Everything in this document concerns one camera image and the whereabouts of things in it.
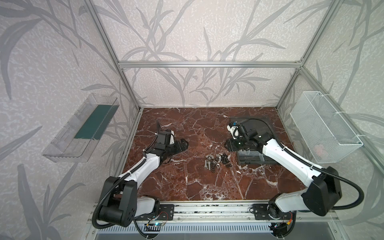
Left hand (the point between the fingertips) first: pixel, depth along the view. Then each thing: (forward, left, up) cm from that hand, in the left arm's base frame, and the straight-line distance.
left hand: (183, 145), depth 88 cm
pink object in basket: (-9, -69, +12) cm, 71 cm away
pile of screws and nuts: (-7, -17, -8) cm, 20 cm away
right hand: (-2, -25, +6) cm, 26 cm away
